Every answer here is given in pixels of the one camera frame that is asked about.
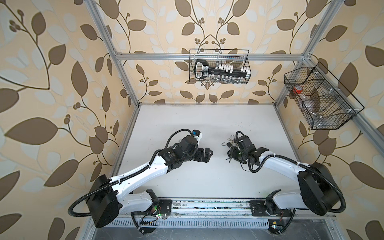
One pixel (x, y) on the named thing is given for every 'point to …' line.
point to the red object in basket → (297, 89)
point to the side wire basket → (322, 101)
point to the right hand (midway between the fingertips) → (231, 155)
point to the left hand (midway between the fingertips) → (207, 151)
